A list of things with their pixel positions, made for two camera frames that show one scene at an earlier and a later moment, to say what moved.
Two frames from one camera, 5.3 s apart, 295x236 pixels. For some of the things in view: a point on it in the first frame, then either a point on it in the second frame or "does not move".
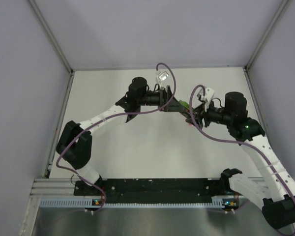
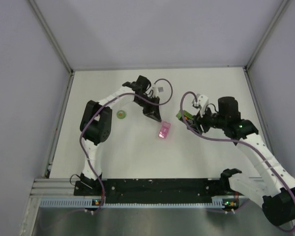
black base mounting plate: x=151 y=188 does not move
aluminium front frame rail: x=54 y=188 does not move
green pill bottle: x=185 y=104 -> x=187 y=115
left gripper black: x=174 y=106 -> x=153 y=112
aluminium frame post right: x=282 y=5 does not move
